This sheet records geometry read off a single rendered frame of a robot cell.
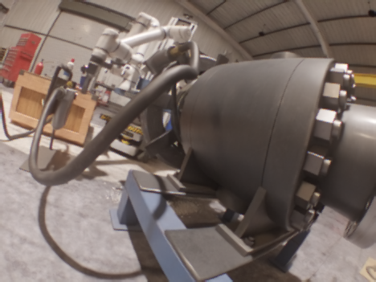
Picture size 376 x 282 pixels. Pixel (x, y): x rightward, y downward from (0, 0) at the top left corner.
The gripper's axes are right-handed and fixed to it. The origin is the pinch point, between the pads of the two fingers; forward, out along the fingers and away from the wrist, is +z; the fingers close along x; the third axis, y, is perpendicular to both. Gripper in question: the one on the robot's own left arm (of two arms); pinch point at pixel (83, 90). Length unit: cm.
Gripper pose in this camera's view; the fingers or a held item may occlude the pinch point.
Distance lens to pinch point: 89.4
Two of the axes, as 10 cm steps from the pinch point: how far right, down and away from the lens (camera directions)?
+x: 4.9, 2.6, -8.3
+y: -7.9, -2.7, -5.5
